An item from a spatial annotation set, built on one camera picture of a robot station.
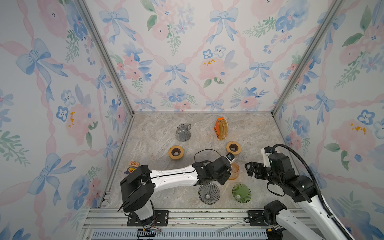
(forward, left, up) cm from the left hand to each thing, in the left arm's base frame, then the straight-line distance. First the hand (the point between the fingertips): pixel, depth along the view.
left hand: (228, 171), depth 77 cm
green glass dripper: (-7, -9, -11) cm, 16 cm away
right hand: (+1, -11, +5) cm, 12 cm away
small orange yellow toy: (+8, +55, -12) cm, 57 cm away
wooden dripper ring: (+18, +29, -12) cm, 36 cm away
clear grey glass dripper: (-8, +10, -10) cm, 16 cm away
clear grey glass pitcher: (+31, +26, -8) cm, 41 cm away
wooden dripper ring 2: (+21, -9, -11) cm, 25 cm away
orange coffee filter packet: (+32, 0, -4) cm, 33 cm away
